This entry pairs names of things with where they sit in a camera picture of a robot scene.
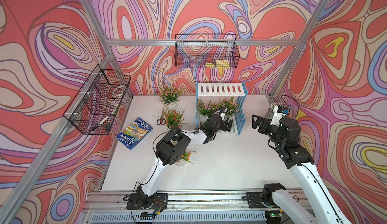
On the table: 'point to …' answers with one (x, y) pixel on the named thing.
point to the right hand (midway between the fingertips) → (259, 121)
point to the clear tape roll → (118, 92)
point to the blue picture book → (134, 133)
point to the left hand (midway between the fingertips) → (229, 118)
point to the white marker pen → (98, 125)
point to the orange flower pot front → (185, 157)
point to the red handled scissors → (161, 121)
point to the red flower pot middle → (174, 118)
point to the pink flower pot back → (169, 97)
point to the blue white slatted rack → (238, 89)
